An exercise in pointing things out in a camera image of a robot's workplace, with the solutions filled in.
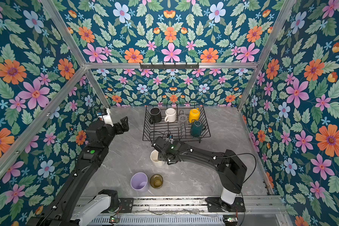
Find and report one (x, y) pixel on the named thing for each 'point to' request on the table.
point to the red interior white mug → (171, 117)
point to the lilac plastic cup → (139, 181)
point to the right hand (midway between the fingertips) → (161, 156)
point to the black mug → (155, 115)
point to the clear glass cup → (182, 123)
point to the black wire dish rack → (151, 131)
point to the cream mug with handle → (154, 156)
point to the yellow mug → (194, 114)
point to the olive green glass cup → (156, 181)
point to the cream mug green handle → (196, 128)
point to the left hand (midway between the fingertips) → (120, 114)
